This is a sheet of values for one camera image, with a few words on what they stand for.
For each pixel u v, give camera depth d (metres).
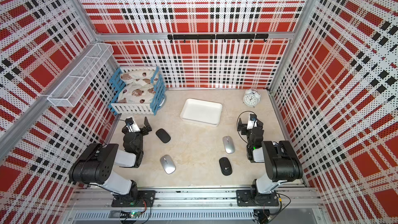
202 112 1.08
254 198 0.66
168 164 0.84
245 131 0.84
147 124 0.84
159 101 1.11
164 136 0.94
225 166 0.82
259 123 0.84
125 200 0.68
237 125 0.85
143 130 0.81
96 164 0.46
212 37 0.89
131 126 0.75
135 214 0.69
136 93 1.08
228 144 0.91
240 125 0.84
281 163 0.45
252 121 0.77
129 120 0.74
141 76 1.08
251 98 1.05
